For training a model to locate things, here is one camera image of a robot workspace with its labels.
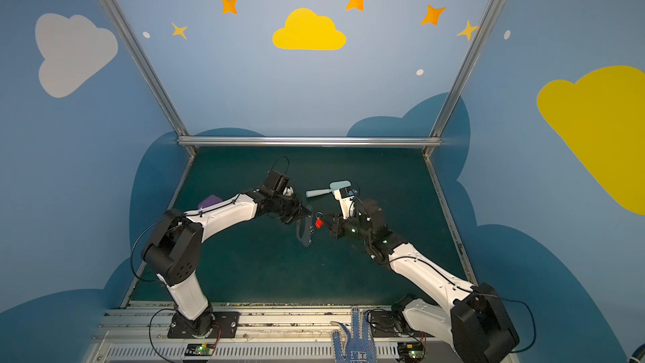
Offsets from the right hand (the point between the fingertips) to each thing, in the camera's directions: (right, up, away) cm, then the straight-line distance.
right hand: (323, 215), depth 78 cm
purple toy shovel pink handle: (-48, +2, +25) cm, 54 cm away
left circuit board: (-36, -37, -8) cm, 52 cm away
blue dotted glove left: (+10, -37, -7) cm, 39 cm away
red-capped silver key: (-2, -3, +2) cm, 4 cm away
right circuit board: (+26, -39, -7) cm, 47 cm away
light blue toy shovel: (+5, +8, +29) cm, 31 cm away
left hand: (-3, 0, +9) cm, 9 cm away
